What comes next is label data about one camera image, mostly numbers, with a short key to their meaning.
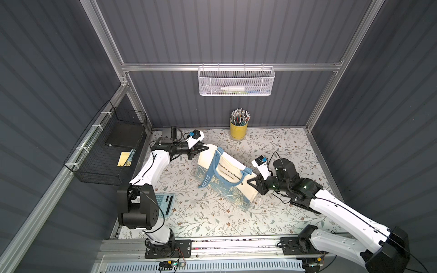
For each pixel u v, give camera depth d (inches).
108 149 29.2
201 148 30.5
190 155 29.0
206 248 29.7
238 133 42.2
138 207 17.8
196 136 27.0
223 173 32.6
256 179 26.9
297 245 27.8
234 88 36.7
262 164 25.8
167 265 27.8
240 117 40.4
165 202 33.4
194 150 28.6
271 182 25.2
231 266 30.3
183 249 29.0
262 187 25.3
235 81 44.0
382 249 15.5
